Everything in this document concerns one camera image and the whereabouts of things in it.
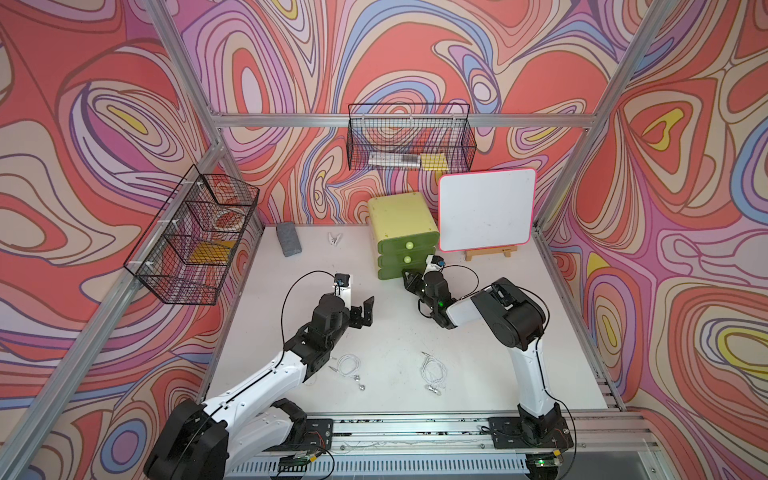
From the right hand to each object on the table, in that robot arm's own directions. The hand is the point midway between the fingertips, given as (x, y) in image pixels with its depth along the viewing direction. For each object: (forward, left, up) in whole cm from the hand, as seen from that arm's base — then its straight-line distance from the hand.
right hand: (404, 278), depth 102 cm
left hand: (-15, +13, +13) cm, 24 cm away
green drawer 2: (0, 0, +9) cm, 9 cm away
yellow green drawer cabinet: (+6, +1, +20) cm, 21 cm away
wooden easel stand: (+10, -39, +1) cm, 40 cm away
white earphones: (-31, +16, -2) cm, 35 cm away
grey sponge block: (+20, +44, +1) cm, 48 cm away
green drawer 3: (+2, +3, +1) cm, 4 cm away
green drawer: (0, -1, +18) cm, 18 cm away
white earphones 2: (-32, -7, -3) cm, 32 cm away
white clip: (+17, +26, +1) cm, 31 cm away
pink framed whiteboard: (+17, -30, +14) cm, 37 cm away
